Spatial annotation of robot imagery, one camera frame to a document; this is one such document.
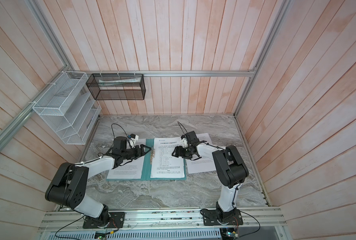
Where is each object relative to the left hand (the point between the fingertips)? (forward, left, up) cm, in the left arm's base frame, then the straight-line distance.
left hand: (148, 152), depth 90 cm
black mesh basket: (+44, +25, +17) cm, 53 cm away
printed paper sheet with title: (-5, -11, -8) cm, 14 cm away
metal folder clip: (+2, -2, -6) cm, 7 cm away
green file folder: (+13, +3, -8) cm, 16 cm away
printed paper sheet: (-4, -35, -8) cm, 36 cm away
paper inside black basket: (+34, +27, +27) cm, 51 cm away
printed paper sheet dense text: (-8, +9, -8) cm, 15 cm away
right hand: (+2, -17, -6) cm, 18 cm away
